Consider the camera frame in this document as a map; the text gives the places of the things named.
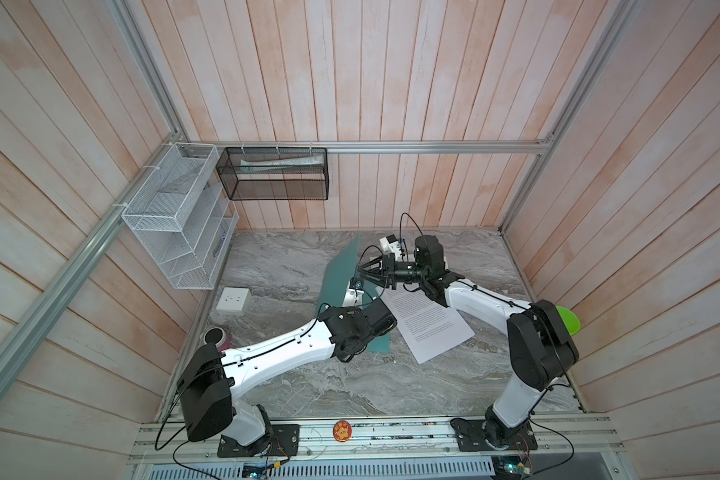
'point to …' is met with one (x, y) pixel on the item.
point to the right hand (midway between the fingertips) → (359, 274)
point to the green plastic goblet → (571, 322)
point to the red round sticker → (342, 431)
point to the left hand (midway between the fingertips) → (346, 320)
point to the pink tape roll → (217, 336)
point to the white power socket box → (234, 301)
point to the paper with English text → (428, 326)
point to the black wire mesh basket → (275, 173)
